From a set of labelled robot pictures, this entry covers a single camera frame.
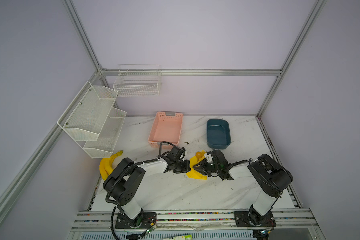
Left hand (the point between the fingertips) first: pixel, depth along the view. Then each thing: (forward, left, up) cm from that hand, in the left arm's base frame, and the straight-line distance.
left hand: (190, 169), depth 88 cm
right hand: (+1, -1, 0) cm, 2 cm away
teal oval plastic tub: (+29, -21, -1) cm, 36 cm away
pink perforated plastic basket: (+38, +18, -4) cm, 42 cm away
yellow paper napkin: (-1, -2, -2) cm, 3 cm away
